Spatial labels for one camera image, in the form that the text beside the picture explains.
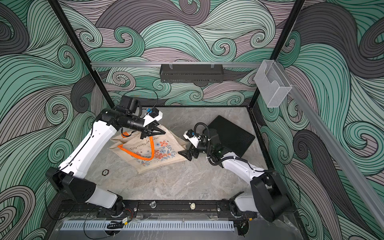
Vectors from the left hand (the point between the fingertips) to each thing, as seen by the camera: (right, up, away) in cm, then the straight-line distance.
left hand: (163, 128), depth 67 cm
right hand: (+8, -10, +12) cm, 18 cm away
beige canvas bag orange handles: (-3, -11, +7) cm, 13 cm away
